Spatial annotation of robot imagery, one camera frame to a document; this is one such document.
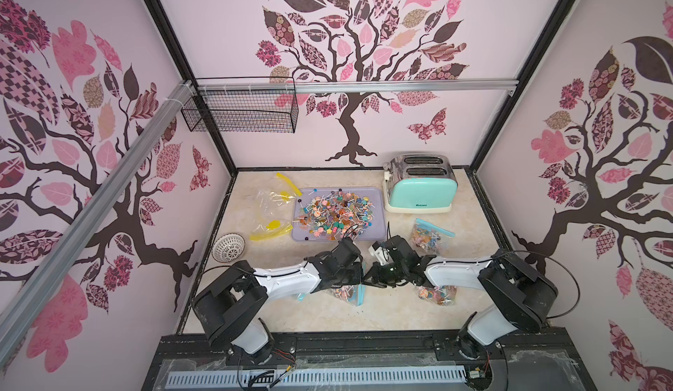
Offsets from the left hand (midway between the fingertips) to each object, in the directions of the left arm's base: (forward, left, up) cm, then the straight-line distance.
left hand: (363, 280), depth 85 cm
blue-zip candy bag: (-5, -25, -1) cm, 26 cm away
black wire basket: (+54, +43, +32) cm, 77 cm away
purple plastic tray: (+22, -7, -5) cm, 24 cm away
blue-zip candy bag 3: (-4, +3, -1) cm, 5 cm away
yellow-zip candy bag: (+33, +35, 0) cm, 48 cm away
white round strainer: (+12, +48, 0) cm, 50 cm away
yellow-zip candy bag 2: (+18, +33, +4) cm, 38 cm away
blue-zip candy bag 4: (-5, +20, 0) cm, 21 cm away
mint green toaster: (+32, -23, +12) cm, 41 cm away
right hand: (0, +1, +1) cm, 2 cm away
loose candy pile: (+26, +11, +1) cm, 28 cm away
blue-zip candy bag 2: (+15, -26, 0) cm, 30 cm away
